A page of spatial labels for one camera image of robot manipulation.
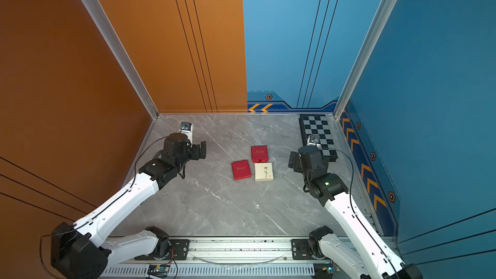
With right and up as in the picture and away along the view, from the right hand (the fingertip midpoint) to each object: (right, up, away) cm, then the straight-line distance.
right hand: (305, 155), depth 77 cm
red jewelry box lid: (-18, -2, +22) cm, 28 cm away
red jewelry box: (-27, -9, +15) cm, 32 cm away
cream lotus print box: (-16, -10, +14) cm, 24 cm away
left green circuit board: (-55, -42, -6) cm, 70 cm away
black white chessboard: (+17, +14, +34) cm, 40 cm away
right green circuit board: (+5, -41, -8) cm, 42 cm away
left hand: (-46, +6, +4) cm, 46 cm away
